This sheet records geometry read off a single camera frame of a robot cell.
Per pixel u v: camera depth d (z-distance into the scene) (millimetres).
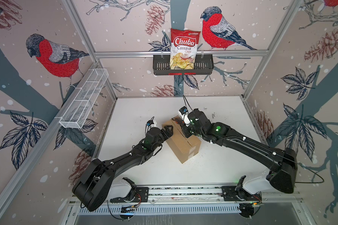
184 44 831
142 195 728
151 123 786
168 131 766
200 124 546
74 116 705
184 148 747
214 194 753
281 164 406
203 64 946
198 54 905
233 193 726
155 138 649
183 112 643
